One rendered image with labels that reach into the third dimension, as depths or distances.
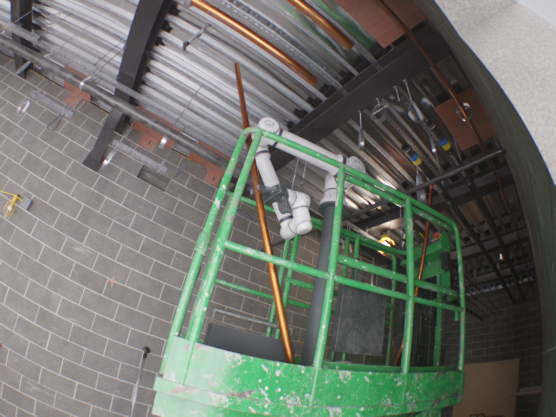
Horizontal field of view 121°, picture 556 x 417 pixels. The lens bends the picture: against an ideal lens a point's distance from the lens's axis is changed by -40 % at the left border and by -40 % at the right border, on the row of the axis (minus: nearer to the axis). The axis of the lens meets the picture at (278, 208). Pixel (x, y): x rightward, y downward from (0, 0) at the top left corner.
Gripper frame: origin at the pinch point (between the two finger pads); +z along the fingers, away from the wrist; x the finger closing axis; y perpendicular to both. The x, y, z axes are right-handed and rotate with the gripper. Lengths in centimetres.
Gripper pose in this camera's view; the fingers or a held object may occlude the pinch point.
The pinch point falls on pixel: (257, 190)
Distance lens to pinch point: 121.7
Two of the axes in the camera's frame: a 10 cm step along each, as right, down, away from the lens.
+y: -1.9, -9.0, 3.8
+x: 6.7, -4.1, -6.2
